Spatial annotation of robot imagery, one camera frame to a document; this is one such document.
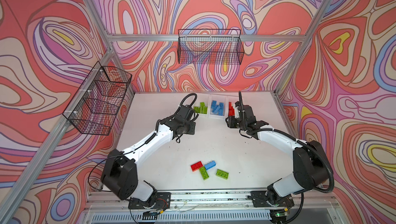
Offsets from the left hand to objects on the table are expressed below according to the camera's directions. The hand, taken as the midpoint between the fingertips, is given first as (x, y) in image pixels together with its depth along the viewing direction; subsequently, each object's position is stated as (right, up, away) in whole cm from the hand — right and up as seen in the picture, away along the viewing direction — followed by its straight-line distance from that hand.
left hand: (194, 126), depth 85 cm
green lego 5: (+15, -25, -3) cm, 30 cm away
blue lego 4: (+9, -21, -2) cm, 23 cm away
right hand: (+22, +1, +6) cm, 23 cm away
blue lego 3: (+13, +9, +20) cm, 26 cm away
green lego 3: (+1, +9, +22) cm, 24 cm away
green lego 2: (+7, +9, +21) cm, 24 cm away
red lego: (+1, -22, -1) cm, 22 cm away
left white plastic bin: (+5, +18, +32) cm, 37 cm away
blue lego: (+14, +13, +25) cm, 31 cm away
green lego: (+5, +12, +25) cm, 28 cm away
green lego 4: (+5, -25, -4) cm, 25 cm away
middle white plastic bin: (+19, +16, +21) cm, 33 cm away
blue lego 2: (+18, +9, +23) cm, 30 cm away
